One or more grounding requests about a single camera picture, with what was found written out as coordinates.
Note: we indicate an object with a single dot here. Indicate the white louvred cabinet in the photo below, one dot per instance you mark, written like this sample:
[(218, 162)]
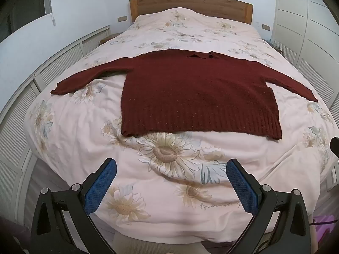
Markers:
[(315, 76), (16, 148)]

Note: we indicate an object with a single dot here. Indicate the wooden headboard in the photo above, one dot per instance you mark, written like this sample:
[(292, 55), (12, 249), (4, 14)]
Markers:
[(185, 4)]

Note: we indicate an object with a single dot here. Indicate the dark window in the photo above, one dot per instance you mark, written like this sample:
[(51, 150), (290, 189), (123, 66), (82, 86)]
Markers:
[(23, 10)]

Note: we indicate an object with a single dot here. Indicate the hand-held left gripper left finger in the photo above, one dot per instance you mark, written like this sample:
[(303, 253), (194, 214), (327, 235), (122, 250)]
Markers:
[(102, 185)]

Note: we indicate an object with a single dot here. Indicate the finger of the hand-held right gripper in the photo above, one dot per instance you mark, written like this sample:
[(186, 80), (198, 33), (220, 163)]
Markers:
[(335, 146)]

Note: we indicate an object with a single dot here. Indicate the wooden nightstand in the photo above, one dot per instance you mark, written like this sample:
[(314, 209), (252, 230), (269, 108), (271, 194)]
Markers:
[(108, 39)]

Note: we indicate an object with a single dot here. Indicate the wall switch plate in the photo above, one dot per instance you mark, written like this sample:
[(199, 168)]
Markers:
[(122, 19), (266, 26)]

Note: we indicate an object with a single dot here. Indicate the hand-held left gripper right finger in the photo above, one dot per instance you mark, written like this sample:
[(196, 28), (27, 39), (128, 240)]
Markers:
[(242, 187)]

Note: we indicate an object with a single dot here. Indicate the floral duvet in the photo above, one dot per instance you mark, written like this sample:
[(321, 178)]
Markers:
[(169, 206)]

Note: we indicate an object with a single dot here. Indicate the white wardrobe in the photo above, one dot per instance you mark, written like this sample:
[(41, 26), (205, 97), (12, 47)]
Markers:
[(312, 18)]

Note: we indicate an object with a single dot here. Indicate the dark red knit sweater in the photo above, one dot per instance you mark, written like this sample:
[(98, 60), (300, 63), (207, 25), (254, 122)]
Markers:
[(196, 92)]

